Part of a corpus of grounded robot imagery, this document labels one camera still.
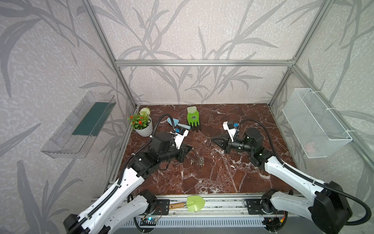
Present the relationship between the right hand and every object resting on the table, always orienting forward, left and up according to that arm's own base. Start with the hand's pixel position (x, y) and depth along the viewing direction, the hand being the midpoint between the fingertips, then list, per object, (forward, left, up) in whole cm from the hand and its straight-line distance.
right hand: (212, 135), depth 71 cm
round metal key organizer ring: (-6, +10, -19) cm, 22 cm away
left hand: (-5, +10, 0) cm, 11 cm away
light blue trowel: (+28, +24, -27) cm, 46 cm away
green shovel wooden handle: (-25, +9, -25) cm, 37 cm away
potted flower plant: (+16, +42, -10) cm, 46 cm away
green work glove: (+32, +11, -26) cm, 43 cm away
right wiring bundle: (-34, -31, -28) cm, 54 cm away
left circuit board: (-33, +32, -27) cm, 54 cm away
